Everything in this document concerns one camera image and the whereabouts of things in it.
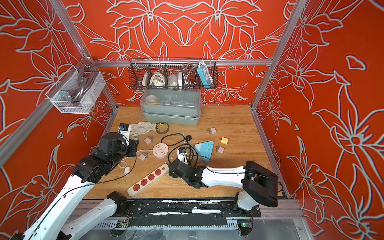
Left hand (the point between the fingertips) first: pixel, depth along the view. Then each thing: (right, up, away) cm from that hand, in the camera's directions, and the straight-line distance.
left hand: (135, 140), depth 71 cm
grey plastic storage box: (+14, +19, +27) cm, 35 cm away
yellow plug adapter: (+50, -4, +26) cm, 56 cm away
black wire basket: (+8, +42, +32) cm, 54 cm away
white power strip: (+3, -23, +9) cm, 25 cm away
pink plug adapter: (+42, +2, +30) cm, 52 cm away
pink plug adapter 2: (+46, -9, +21) cm, 51 cm away
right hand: (+16, -16, +8) cm, 24 cm away
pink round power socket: (+8, -10, +21) cm, 24 cm away
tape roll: (+5, +1, +33) cm, 33 cm away
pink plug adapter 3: (-2, -4, +26) cm, 26 cm away
